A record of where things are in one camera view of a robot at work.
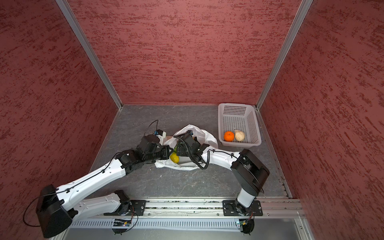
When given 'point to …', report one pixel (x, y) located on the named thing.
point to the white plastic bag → (185, 163)
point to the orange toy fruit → (229, 136)
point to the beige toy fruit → (239, 136)
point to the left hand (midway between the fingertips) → (173, 153)
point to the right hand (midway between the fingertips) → (181, 152)
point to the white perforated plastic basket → (233, 116)
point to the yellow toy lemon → (174, 157)
